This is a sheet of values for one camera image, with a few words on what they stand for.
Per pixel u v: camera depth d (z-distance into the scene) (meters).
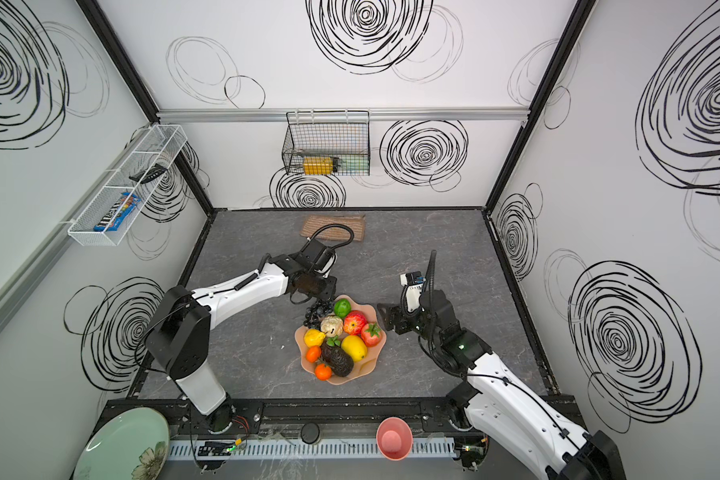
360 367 0.79
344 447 0.71
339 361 0.74
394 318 0.69
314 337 0.81
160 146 0.91
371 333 0.79
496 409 0.59
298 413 0.75
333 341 0.81
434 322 0.58
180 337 0.46
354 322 0.82
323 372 0.74
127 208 0.72
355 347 0.79
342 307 0.84
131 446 0.69
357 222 1.18
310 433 0.63
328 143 0.99
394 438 0.71
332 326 0.81
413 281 0.68
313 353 0.78
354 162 0.87
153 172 0.80
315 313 0.82
